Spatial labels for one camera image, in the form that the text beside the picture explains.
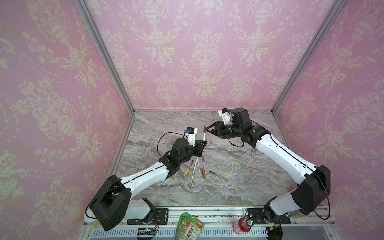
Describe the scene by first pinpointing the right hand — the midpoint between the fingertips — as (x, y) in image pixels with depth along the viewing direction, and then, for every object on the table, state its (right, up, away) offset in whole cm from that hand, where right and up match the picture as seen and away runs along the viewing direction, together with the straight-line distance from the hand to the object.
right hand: (208, 130), depth 75 cm
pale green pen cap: (+3, -22, +17) cm, 28 cm away
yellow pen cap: (-12, -26, +14) cm, 31 cm away
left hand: (0, -7, +2) cm, 7 cm away
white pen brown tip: (-2, 0, +2) cm, 3 cm away
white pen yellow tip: (-8, -29, +12) cm, 32 cm away
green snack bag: (-9, -45, -7) cm, 46 cm away
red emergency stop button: (+13, -39, -14) cm, 43 cm away
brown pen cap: (-2, 0, +2) cm, 3 cm away
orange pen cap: (-2, -26, +12) cm, 29 cm away
